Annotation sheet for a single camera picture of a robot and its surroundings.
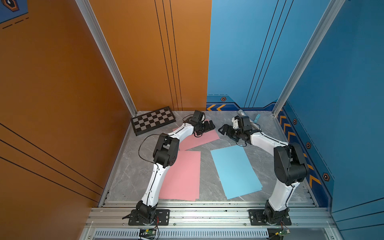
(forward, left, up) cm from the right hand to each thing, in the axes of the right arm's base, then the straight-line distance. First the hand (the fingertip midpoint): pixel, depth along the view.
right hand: (223, 131), depth 96 cm
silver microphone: (+23, -17, -6) cm, 30 cm away
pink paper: (-29, +26, -10) cm, 40 cm away
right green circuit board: (-52, -24, -10) cm, 58 cm away
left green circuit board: (-53, +41, -11) cm, 67 cm away
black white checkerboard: (+15, +51, -5) cm, 53 cm away
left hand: (+8, +7, -4) cm, 12 cm away
